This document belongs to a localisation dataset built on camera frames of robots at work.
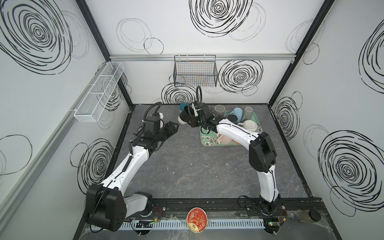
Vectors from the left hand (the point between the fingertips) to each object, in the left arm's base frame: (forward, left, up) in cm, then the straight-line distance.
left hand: (177, 126), depth 81 cm
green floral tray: (+6, -18, -21) cm, 28 cm away
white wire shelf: (+4, +41, +13) cm, 43 cm away
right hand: (+10, -5, -5) cm, 12 cm away
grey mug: (+23, -25, -11) cm, 36 cm away
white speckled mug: (+12, -45, -13) cm, 48 cm away
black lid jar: (-38, -60, -12) cm, 72 cm away
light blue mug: (+22, -39, -12) cm, 46 cm away
